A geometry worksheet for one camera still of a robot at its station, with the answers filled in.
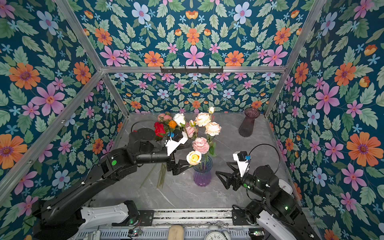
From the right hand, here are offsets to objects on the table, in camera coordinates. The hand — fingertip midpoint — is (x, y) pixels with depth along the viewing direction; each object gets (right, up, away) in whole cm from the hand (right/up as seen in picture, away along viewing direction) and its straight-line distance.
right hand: (222, 168), depth 62 cm
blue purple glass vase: (-9, -12, +25) cm, 29 cm away
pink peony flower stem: (-9, +9, 0) cm, 13 cm away
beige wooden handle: (-20, -30, +4) cm, 37 cm away
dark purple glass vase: (+22, +16, +42) cm, 50 cm away
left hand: (-12, +8, -10) cm, 17 cm away
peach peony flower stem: (-4, +17, +1) cm, 17 cm away
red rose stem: (-40, +15, +45) cm, 62 cm away
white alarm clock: (-2, -31, +4) cm, 31 cm away
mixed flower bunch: (-37, +20, +46) cm, 62 cm away
